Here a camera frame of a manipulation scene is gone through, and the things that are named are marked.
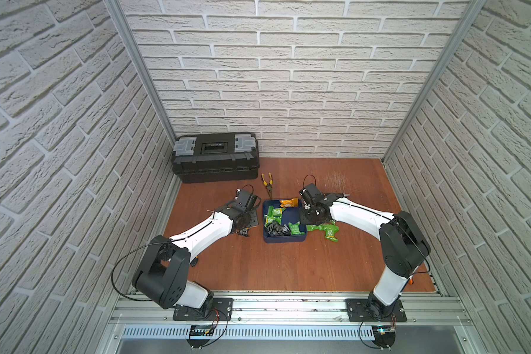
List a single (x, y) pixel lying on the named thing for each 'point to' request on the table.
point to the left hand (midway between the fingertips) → (255, 215)
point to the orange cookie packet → (293, 203)
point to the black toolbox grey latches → (215, 157)
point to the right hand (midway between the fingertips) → (306, 218)
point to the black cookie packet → (275, 228)
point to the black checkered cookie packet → (244, 231)
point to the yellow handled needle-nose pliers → (268, 186)
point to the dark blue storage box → (290, 214)
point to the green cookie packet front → (273, 214)
